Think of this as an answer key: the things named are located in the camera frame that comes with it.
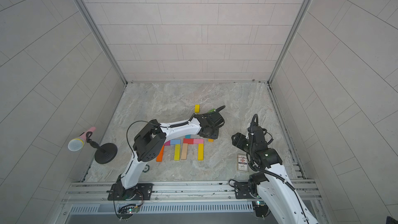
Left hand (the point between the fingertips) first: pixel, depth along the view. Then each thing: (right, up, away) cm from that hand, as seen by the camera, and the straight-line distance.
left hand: (217, 135), depth 91 cm
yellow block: (-22, -7, -8) cm, 25 cm away
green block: (-3, +13, +11) cm, 17 cm away
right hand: (+8, +1, -11) cm, 14 cm away
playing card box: (+12, -11, -12) cm, 20 cm away
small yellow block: (-13, +15, +11) cm, 23 cm away
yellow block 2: (-10, -7, -8) cm, 15 cm away
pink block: (-12, -2, -4) cm, 13 cm away
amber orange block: (-4, -1, -5) cm, 7 cm away
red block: (-17, -2, -4) cm, 17 cm away
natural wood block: (-18, -7, -8) cm, 21 cm away
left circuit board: (-41, -26, -25) cm, 55 cm away
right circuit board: (+18, -27, -23) cm, 39 cm away
